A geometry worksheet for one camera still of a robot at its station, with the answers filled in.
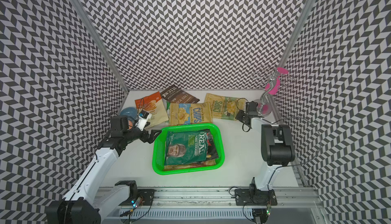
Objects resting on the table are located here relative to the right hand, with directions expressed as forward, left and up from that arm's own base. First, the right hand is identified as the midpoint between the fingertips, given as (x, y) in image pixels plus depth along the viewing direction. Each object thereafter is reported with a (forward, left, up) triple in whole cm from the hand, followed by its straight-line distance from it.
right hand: (239, 117), depth 100 cm
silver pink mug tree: (+8, -16, +25) cm, 31 cm away
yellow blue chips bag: (+3, +37, 0) cm, 37 cm away
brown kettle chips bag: (+20, +45, +1) cm, 50 cm away
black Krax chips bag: (-24, +19, +1) cm, 31 cm away
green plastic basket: (-19, +49, +1) cm, 53 cm away
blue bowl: (+4, +74, +2) cm, 74 cm away
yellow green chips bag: (+9, +9, -1) cm, 13 cm away
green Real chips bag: (-21, +34, +3) cm, 40 cm away
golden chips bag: (-31, +33, +2) cm, 45 cm away
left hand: (-15, +51, +13) cm, 54 cm away
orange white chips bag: (+10, +58, +2) cm, 59 cm away
